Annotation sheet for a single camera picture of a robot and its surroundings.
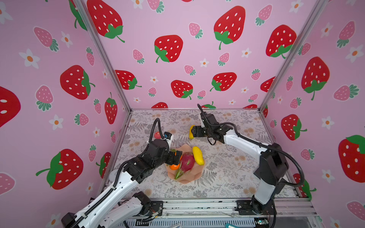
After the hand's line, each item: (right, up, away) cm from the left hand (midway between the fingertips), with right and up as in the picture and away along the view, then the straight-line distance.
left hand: (175, 149), depth 73 cm
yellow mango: (+13, -6, +11) cm, 18 cm away
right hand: (+12, +10, +16) cm, 22 cm away
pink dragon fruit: (+6, -9, +10) cm, 15 cm away
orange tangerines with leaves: (-1, -12, +9) cm, 15 cm away
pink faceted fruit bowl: (+12, -16, +13) cm, 24 cm away
